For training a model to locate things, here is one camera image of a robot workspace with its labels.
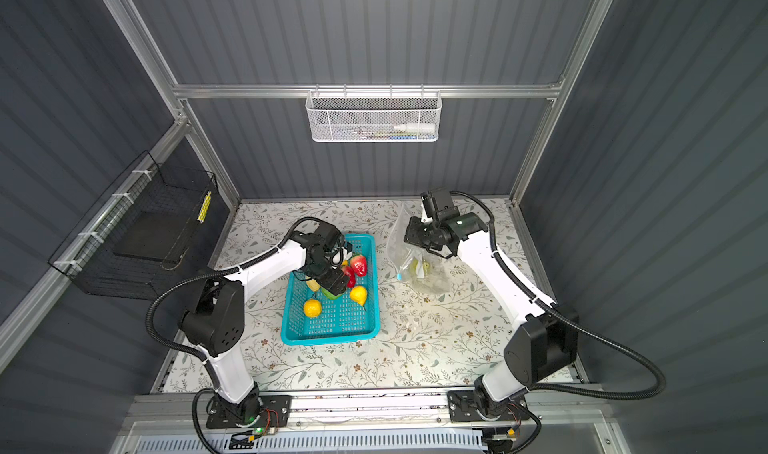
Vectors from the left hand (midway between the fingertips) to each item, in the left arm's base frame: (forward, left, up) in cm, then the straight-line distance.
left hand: (332, 281), depth 92 cm
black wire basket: (-8, +47, +29) cm, 56 cm away
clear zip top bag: (-2, -25, +9) cm, 27 cm away
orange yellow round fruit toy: (-8, +6, -1) cm, 10 cm away
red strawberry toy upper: (+7, -8, -1) cm, 11 cm away
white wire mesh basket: (+69, -15, +17) cm, 72 cm away
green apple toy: (-7, 0, +5) cm, 9 cm away
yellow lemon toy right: (-4, -8, -1) cm, 9 cm away
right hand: (+3, -24, +18) cm, 30 cm away
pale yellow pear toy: (-1, +6, -1) cm, 6 cm away
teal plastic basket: (-9, +7, -5) cm, 13 cm away
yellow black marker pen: (+14, +34, +21) cm, 42 cm away
